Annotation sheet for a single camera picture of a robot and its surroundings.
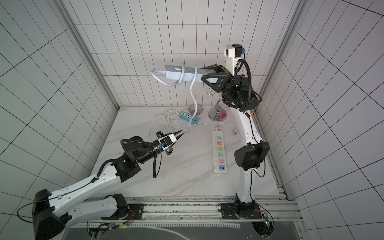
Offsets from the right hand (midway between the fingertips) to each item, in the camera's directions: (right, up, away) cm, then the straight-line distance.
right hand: (200, 81), depth 48 cm
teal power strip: (-7, -11, +63) cm, 64 cm away
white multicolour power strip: (+13, -38, +40) cm, 56 cm away
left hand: (-9, -19, +17) cm, 27 cm away
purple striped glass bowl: (-4, -5, +69) cm, 69 cm away
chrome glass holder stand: (+16, -9, +66) cm, 69 cm away
